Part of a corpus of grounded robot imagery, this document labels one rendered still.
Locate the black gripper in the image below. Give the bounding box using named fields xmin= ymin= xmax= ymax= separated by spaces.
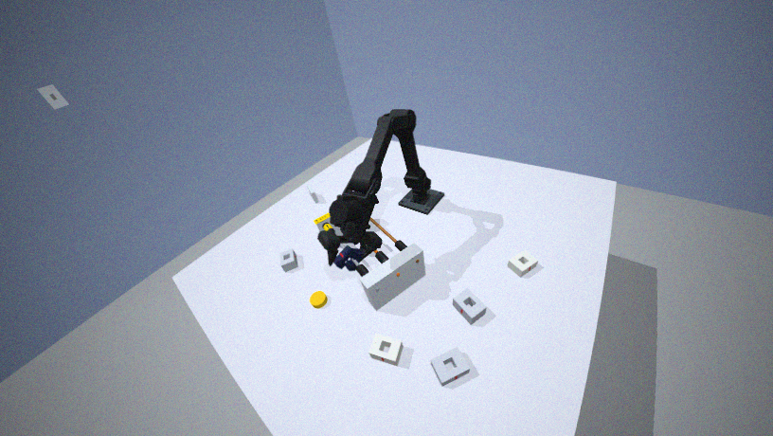
xmin=317 ymin=220 xmax=383 ymax=266

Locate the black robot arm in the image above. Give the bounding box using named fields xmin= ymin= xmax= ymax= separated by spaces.
xmin=329 ymin=109 xmax=432 ymax=231

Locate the yellow short cylinder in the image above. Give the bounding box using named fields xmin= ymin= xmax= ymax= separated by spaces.
xmin=309 ymin=291 xmax=328 ymax=308

